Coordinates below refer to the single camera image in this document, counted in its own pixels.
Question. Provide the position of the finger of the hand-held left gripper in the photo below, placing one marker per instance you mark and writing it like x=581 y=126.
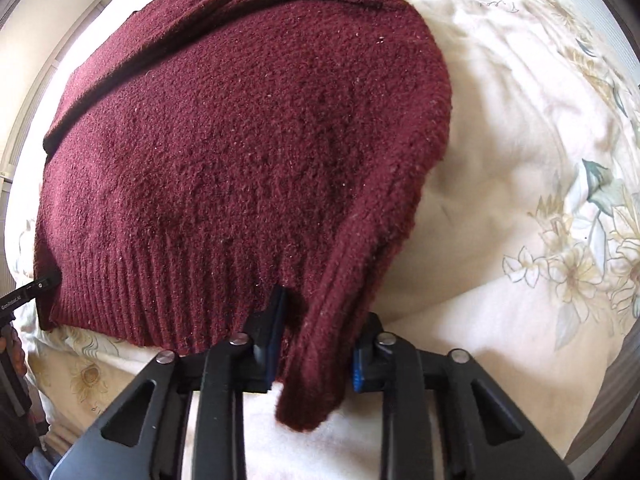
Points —
x=47 y=281

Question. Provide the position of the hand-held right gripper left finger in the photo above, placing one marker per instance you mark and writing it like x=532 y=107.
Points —
x=272 y=345

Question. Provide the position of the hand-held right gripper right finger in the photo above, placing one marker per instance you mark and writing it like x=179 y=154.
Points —
x=357 y=372

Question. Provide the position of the dark red knit sweater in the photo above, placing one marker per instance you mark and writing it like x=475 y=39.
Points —
x=225 y=135

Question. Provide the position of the person's left hand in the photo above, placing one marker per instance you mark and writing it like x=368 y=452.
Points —
x=18 y=355

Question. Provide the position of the person's blue jeans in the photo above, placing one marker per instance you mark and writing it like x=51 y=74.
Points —
x=39 y=466

